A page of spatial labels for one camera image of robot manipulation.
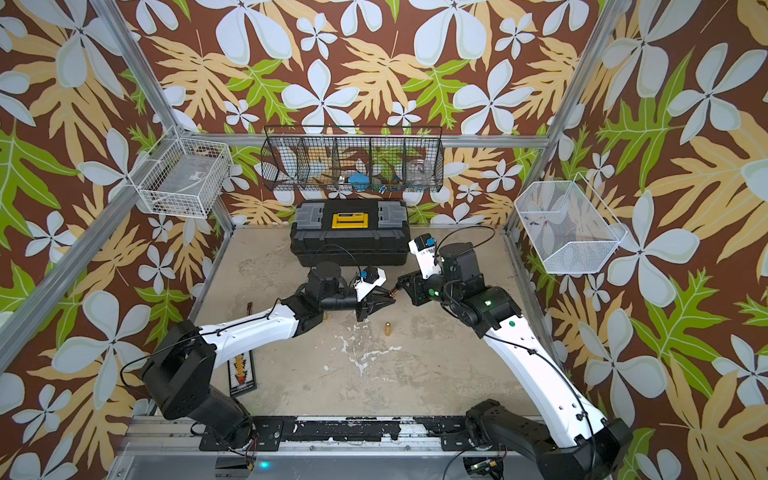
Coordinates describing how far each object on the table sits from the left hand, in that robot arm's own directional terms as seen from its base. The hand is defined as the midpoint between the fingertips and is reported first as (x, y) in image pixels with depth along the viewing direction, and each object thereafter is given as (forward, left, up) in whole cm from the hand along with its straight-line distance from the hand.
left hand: (394, 291), depth 77 cm
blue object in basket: (+37, +11, +7) cm, 39 cm away
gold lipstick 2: (-2, 0, +2) cm, 3 cm away
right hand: (0, -1, +7) cm, 7 cm away
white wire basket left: (+30, +60, +12) cm, 68 cm away
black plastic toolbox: (+25, +13, -5) cm, 29 cm away
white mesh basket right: (+18, -51, +5) cm, 54 cm away
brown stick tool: (+7, +48, -22) cm, 53 cm away
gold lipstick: (-2, +1, -18) cm, 18 cm away
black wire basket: (+46, +15, +10) cm, 49 cm away
